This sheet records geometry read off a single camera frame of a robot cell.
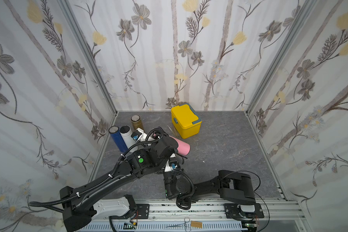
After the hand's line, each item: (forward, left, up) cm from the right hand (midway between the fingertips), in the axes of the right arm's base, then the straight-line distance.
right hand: (168, 153), depth 68 cm
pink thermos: (+2, -7, +1) cm, 8 cm away
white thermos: (+13, +24, -3) cm, 28 cm away
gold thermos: (+23, +21, -8) cm, 32 cm away
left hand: (+7, +3, +6) cm, 10 cm away
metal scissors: (-26, -10, -23) cm, 36 cm away
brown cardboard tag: (-28, -16, -23) cm, 39 cm away
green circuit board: (-29, +19, -27) cm, 44 cm away
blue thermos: (+15, +32, -6) cm, 36 cm away
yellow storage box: (+30, -10, -12) cm, 34 cm away
